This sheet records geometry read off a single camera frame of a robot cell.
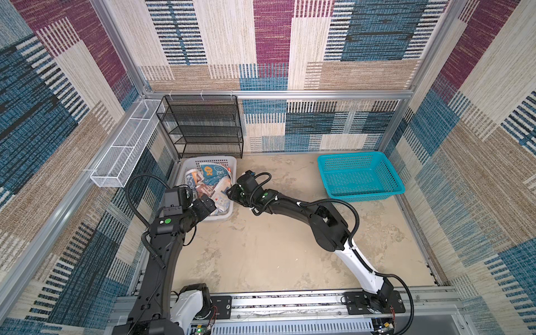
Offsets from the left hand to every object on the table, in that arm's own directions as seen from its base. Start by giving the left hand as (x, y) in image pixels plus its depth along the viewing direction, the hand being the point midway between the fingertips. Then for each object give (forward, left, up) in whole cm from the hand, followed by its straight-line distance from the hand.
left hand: (205, 204), depth 78 cm
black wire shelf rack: (+47, +10, -1) cm, 48 cm away
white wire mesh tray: (+20, +42, -1) cm, 47 cm away
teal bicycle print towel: (+28, +5, -15) cm, 32 cm away
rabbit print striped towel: (+14, -1, -11) cm, 18 cm away
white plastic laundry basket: (+19, +12, -6) cm, 23 cm away
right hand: (+11, -5, -10) cm, 16 cm away
